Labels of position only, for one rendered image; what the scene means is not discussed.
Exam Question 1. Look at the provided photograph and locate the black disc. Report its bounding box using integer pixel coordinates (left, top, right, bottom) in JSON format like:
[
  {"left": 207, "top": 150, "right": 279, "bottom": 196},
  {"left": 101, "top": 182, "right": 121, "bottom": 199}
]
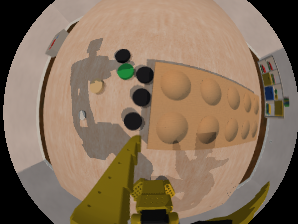
[
  {"left": 115, "top": 49, "right": 131, "bottom": 63},
  {"left": 136, "top": 66, "right": 154, "bottom": 84},
  {"left": 132, "top": 88, "right": 151, "bottom": 107},
  {"left": 124, "top": 112, "right": 142, "bottom": 130}
]

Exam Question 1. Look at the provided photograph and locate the green disc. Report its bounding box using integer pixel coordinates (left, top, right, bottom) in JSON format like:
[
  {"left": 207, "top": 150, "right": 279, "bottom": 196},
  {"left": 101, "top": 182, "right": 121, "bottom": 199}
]
[{"left": 117, "top": 63, "right": 134, "bottom": 80}]

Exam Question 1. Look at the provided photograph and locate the beige disc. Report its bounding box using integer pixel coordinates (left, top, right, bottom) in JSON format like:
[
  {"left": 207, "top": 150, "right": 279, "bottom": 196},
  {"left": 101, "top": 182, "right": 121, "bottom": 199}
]
[{"left": 90, "top": 78, "right": 104, "bottom": 94}]

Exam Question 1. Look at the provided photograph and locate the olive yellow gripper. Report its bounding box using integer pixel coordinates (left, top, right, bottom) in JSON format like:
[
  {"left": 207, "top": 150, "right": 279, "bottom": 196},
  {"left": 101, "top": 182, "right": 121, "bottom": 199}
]
[{"left": 70, "top": 135, "right": 270, "bottom": 224}]

